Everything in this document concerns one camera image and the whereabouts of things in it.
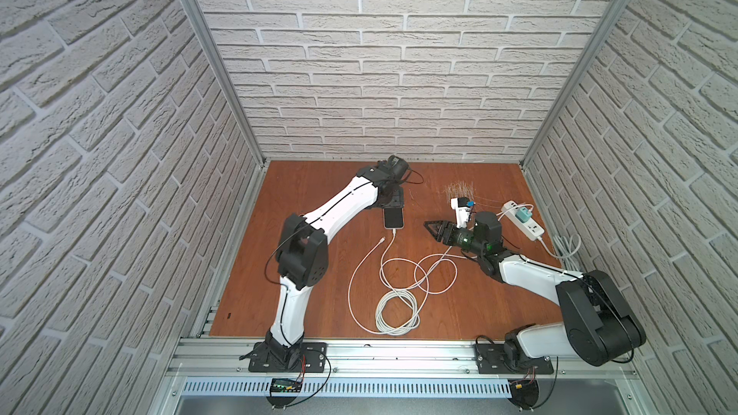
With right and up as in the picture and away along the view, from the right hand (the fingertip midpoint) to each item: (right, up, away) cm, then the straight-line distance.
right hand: (423, 227), depth 85 cm
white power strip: (+40, -2, +12) cm, 41 cm away
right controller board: (+24, -40, -14) cm, 49 cm away
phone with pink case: (-8, +1, +15) cm, 18 cm away
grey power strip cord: (+51, -9, +11) cm, 52 cm away
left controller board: (-37, -39, -13) cm, 56 cm away
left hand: (-11, +10, +7) cm, 17 cm away
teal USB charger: (+36, +3, +10) cm, 37 cm away
